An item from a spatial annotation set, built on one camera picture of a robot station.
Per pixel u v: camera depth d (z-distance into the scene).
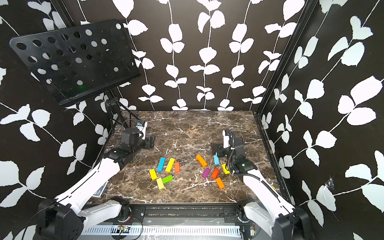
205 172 0.88
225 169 0.90
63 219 0.37
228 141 0.67
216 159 0.93
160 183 0.84
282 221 0.39
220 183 0.84
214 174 0.88
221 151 0.73
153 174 0.87
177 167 0.90
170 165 0.90
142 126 0.70
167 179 0.85
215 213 0.76
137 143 0.65
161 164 0.91
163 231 0.70
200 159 0.93
